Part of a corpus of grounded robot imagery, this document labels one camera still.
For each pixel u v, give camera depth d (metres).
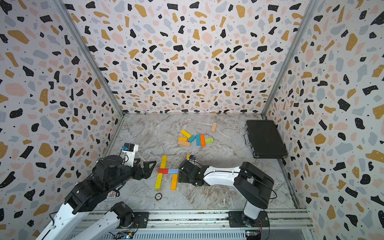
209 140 1.05
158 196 0.81
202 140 1.06
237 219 0.73
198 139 1.06
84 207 0.42
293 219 0.76
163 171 0.90
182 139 1.07
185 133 1.09
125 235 0.70
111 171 0.47
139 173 0.58
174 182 0.86
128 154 0.57
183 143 1.03
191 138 1.06
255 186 0.45
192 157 0.82
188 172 0.66
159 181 0.86
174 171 0.92
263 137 1.00
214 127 1.13
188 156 0.97
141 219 0.75
